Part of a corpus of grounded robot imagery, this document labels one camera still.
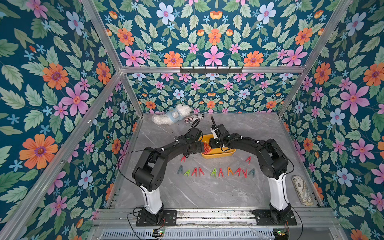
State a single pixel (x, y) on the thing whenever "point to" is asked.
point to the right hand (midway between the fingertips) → (211, 142)
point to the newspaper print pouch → (193, 117)
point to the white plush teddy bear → (181, 111)
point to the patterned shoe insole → (304, 194)
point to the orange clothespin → (230, 170)
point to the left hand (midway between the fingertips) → (199, 148)
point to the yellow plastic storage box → (214, 153)
